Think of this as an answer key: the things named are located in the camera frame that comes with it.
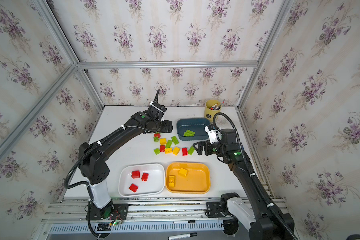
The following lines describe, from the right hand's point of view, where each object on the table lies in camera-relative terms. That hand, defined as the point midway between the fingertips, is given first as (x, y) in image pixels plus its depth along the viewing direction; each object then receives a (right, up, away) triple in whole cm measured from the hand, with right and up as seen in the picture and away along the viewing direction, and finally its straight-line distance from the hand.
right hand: (199, 144), depth 77 cm
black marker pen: (-5, -40, -10) cm, 41 cm away
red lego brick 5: (-22, -5, +18) cm, 29 cm away
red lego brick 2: (-36, -18, +6) cm, 41 cm away
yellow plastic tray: (-6, -21, +7) cm, 23 cm away
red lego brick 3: (-31, -20, +7) cm, 37 cm away
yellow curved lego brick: (-15, -22, +6) cm, 27 cm away
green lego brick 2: (-27, 0, +21) cm, 34 cm away
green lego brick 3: (-14, -1, +24) cm, 28 cm away
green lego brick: (-4, +4, +26) cm, 27 cm away
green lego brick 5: (-26, -7, +18) cm, 32 cm away
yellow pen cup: (+13, +22, +30) cm, 40 cm away
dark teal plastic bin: (-2, +6, +28) cm, 29 cm away
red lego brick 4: (-26, +2, +24) cm, 35 cm away
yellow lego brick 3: (-18, -7, +16) cm, 25 cm away
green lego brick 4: (-18, -3, +21) cm, 28 cm away
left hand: (-18, +10, +8) cm, 22 cm away
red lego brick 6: (-8, -7, +16) cm, 19 cm away
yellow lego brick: (-9, -17, +7) cm, 20 cm away
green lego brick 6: (-3, -7, +18) cm, 19 cm away
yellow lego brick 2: (-22, -2, +21) cm, 30 cm away
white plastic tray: (-24, -23, +5) cm, 34 cm away
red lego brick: (-36, -24, +3) cm, 43 cm away
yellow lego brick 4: (-13, -7, +17) cm, 23 cm away
